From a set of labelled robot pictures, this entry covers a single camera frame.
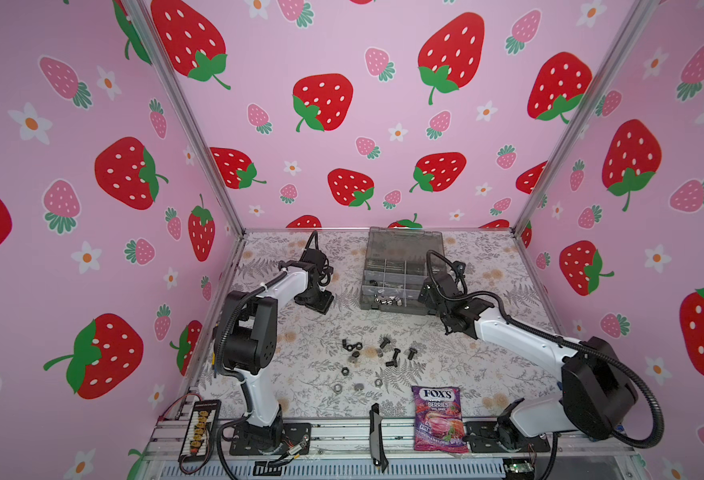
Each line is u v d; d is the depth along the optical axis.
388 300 0.99
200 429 0.74
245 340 0.51
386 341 0.90
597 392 0.42
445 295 0.66
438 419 0.75
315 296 0.83
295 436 0.74
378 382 0.83
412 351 0.88
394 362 0.86
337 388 0.82
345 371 0.86
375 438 0.73
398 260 1.12
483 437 0.73
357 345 0.90
